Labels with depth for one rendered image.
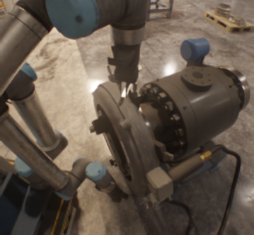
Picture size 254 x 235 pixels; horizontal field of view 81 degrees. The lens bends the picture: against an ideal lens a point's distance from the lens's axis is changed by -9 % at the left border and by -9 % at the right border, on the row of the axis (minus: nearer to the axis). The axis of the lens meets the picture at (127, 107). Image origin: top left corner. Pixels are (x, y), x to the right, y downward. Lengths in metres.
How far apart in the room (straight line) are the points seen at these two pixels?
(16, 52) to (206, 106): 0.96
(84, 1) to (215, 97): 0.98
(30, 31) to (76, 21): 0.13
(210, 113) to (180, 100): 0.22
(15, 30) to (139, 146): 0.60
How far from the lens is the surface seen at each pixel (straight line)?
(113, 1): 0.33
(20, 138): 0.69
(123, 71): 0.50
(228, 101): 1.22
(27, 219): 1.28
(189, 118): 0.98
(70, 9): 0.29
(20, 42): 0.39
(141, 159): 0.77
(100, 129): 1.02
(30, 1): 0.41
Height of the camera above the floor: 1.54
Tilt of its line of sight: 48 degrees down
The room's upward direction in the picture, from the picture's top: 1 degrees counter-clockwise
